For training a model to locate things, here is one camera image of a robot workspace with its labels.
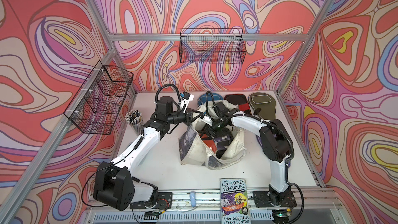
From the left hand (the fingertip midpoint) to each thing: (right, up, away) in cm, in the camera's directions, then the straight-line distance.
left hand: (203, 115), depth 74 cm
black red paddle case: (+28, +9, +39) cm, 49 cm away
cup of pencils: (-37, -3, +9) cm, 38 cm away
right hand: (+1, -14, +14) cm, 20 cm away
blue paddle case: (0, +9, +40) cm, 41 cm away
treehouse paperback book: (+14, -42, -4) cm, 45 cm away
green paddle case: (+45, +5, +37) cm, 58 cm away
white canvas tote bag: (-4, -16, -3) cm, 17 cm away
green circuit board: (-24, -47, -2) cm, 53 cm away
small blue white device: (-5, -38, -1) cm, 39 cm away
